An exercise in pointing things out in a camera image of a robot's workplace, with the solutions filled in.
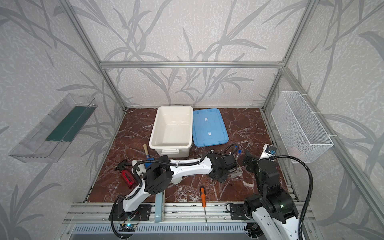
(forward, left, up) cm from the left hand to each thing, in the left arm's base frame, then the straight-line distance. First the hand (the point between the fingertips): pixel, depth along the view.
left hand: (223, 175), depth 84 cm
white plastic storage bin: (+29, +34, -4) cm, 45 cm away
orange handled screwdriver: (-14, +12, 0) cm, 18 cm away
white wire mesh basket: (+5, -29, +34) cm, 45 cm away
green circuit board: (-24, +47, -3) cm, 53 cm away
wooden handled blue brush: (+9, +45, -2) cm, 46 cm away
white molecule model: (+3, +48, +1) cm, 48 cm away
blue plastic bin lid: (+36, +8, -3) cm, 37 cm away
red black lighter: (+1, +55, 0) cm, 55 cm away
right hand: (+5, -13, +22) cm, 26 cm away
